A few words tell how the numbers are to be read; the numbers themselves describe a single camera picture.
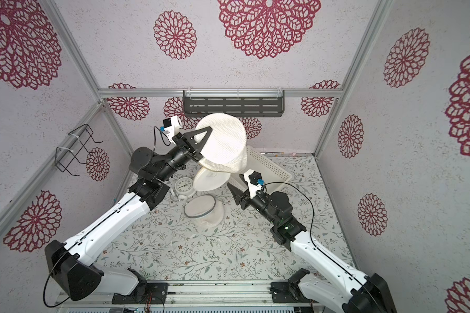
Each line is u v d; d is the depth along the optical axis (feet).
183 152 1.65
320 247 1.61
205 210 2.89
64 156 2.39
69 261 1.29
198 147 1.74
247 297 2.40
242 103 3.08
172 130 1.80
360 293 1.31
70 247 1.33
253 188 1.93
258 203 2.02
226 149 1.80
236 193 2.13
